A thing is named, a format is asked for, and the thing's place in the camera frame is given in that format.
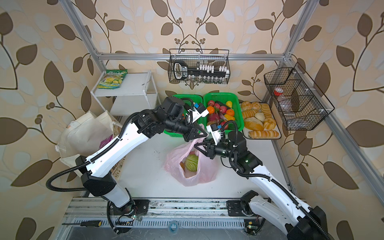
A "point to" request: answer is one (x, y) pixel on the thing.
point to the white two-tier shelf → (137, 93)
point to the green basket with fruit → (223, 107)
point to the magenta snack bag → (105, 141)
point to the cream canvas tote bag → (79, 136)
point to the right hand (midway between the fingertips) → (196, 146)
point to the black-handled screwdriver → (88, 223)
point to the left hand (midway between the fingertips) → (208, 134)
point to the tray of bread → (259, 122)
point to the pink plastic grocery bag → (174, 165)
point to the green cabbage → (191, 162)
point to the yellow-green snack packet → (113, 79)
